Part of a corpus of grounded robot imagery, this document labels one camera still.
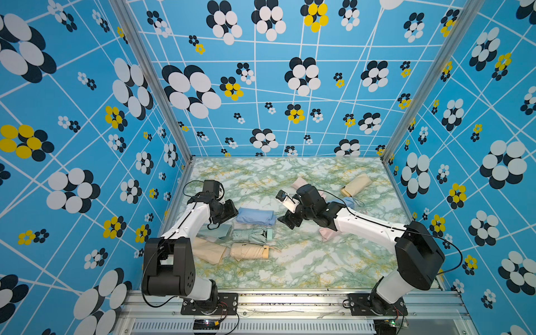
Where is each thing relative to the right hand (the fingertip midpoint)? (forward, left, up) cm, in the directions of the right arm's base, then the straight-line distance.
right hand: (287, 207), depth 85 cm
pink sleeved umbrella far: (+21, -7, -9) cm, 24 cm away
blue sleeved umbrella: (0, +13, -8) cm, 15 cm away
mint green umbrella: (-9, +13, -8) cm, 17 cm away
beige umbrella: (-15, +18, -8) cm, 25 cm away
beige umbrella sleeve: (-15, +32, -9) cm, 36 cm away
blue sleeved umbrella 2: (+8, -30, -8) cm, 32 cm away
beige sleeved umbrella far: (+21, -37, -12) cm, 44 cm away
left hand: (+1, +22, -4) cm, 22 cm away
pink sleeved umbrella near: (-7, -17, -10) cm, 21 cm away
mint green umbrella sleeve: (-8, +28, -7) cm, 29 cm away
